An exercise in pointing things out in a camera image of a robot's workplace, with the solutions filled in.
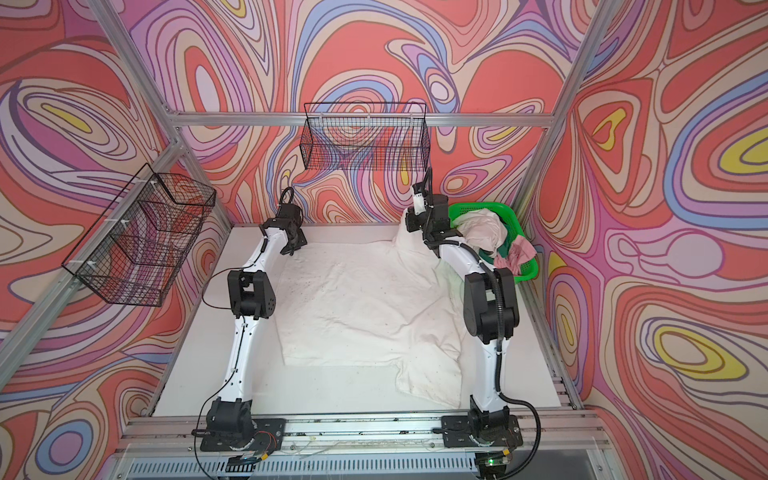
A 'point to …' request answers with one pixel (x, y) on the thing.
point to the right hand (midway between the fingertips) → (413, 212)
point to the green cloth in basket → (503, 250)
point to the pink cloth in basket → (519, 253)
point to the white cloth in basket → (481, 228)
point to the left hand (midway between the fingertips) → (301, 242)
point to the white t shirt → (374, 303)
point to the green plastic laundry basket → (514, 229)
